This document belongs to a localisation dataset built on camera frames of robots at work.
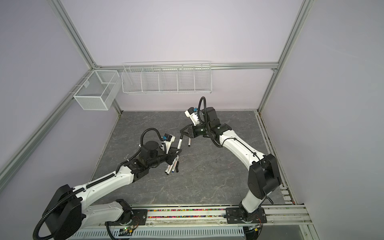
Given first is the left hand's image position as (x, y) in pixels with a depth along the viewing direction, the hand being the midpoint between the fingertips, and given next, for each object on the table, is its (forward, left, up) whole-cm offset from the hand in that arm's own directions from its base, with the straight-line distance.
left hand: (179, 150), depth 79 cm
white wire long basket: (+50, +8, +12) cm, 52 cm away
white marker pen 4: (-3, +7, -16) cm, 17 cm away
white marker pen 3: (-4, +10, -16) cm, 20 cm away
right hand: (+7, -1, +7) cm, 10 cm away
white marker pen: (+3, -1, +5) cm, 5 cm away
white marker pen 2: (+16, -5, -17) cm, 23 cm away
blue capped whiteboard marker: (-4, +6, -16) cm, 17 cm away
